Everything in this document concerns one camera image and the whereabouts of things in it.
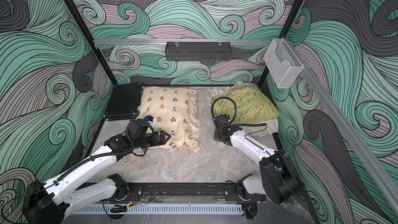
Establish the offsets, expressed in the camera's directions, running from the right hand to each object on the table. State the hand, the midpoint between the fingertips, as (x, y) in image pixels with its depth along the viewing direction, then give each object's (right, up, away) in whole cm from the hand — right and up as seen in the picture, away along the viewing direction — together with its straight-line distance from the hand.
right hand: (219, 135), depth 88 cm
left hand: (-30, +3, -11) cm, 32 cm away
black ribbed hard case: (-63, +20, +16) cm, 68 cm away
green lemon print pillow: (+18, +17, +8) cm, 26 cm away
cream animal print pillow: (-27, +14, +4) cm, 31 cm away
